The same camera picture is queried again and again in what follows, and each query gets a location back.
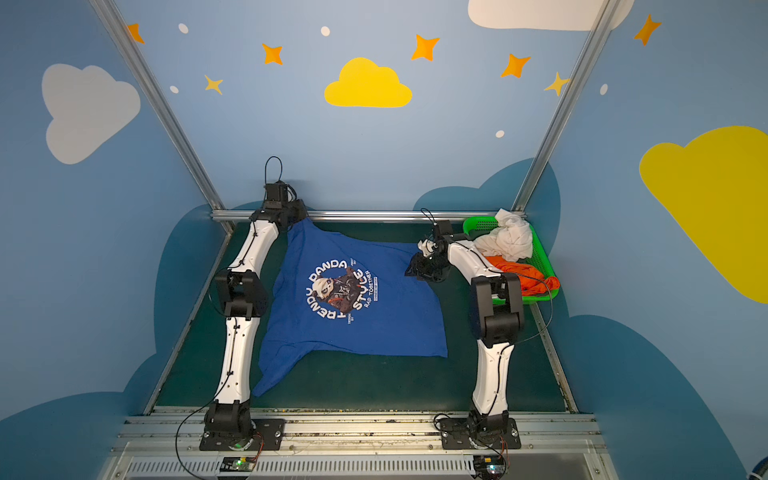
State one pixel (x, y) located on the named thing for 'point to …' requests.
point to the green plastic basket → (473, 226)
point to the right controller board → (489, 466)
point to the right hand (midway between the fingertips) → (413, 271)
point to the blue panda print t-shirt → (332, 291)
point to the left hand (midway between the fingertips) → (306, 207)
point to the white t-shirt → (511, 239)
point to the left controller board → (238, 464)
